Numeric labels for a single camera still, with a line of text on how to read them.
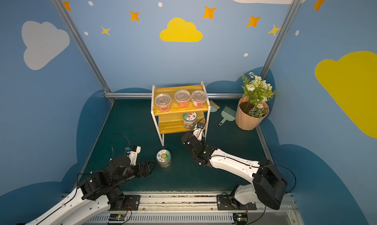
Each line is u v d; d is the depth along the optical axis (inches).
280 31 32.4
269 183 16.4
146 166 25.4
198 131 27.7
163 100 26.7
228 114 44.7
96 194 19.4
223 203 29.2
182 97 27.7
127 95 46.8
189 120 31.4
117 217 28.3
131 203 29.3
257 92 33.7
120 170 20.9
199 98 27.4
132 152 26.0
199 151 24.2
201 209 28.9
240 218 28.8
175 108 28.9
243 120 37.6
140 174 24.7
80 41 33.2
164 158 32.2
